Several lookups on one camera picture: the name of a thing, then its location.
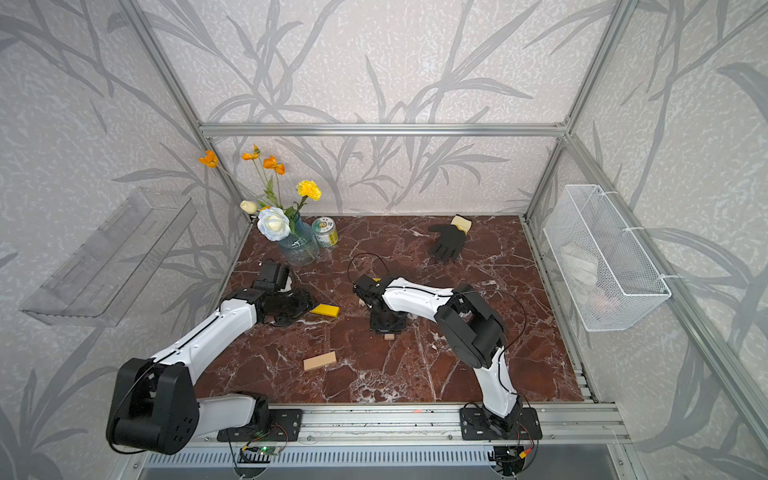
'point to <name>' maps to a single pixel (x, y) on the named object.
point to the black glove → (452, 237)
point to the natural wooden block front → (320, 360)
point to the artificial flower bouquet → (261, 177)
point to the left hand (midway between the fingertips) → (313, 305)
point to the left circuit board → (268, 450)
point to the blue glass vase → (301, 247)
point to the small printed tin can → (325, 229)
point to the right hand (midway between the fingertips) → (383, 330)
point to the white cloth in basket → (578, 265)
